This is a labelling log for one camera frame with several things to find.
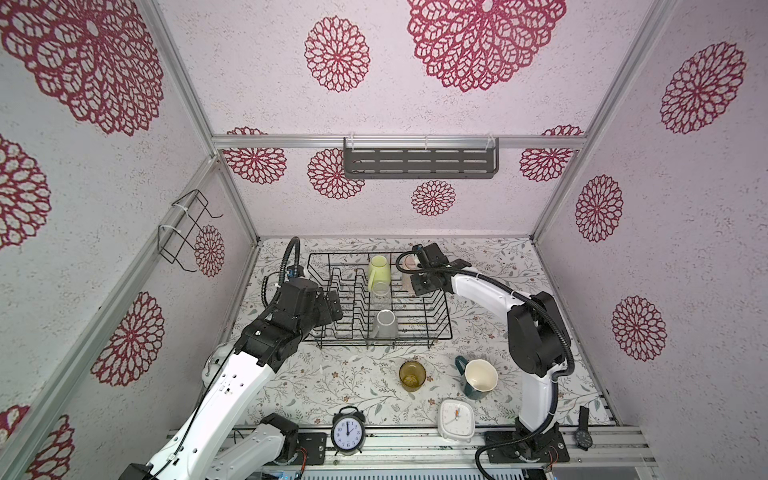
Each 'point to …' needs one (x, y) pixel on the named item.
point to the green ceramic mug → (379, 273)
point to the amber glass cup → (412, 376)
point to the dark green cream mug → (480, 376)
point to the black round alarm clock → (348, 431)
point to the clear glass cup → (381, 296)
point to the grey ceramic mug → (386, 327)
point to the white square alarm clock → (456, 419)
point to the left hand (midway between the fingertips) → (323, 304)
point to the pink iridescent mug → (408, 266)
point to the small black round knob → (583, 437)
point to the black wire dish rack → (420, 319)
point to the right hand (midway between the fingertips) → (418, 277)
